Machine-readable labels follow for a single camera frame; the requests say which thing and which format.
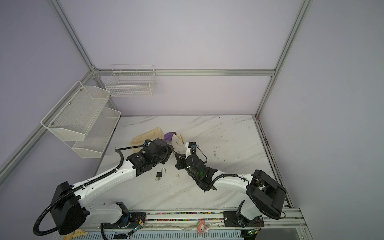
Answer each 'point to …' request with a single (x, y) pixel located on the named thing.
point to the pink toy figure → (202, 227)
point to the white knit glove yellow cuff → (178, 145)
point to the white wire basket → (131, 80)
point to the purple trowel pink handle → (169, 135)
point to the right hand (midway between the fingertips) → (173, 155)
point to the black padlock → (159, 174)
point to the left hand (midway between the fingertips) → (173, 146)
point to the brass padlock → (181, 162)
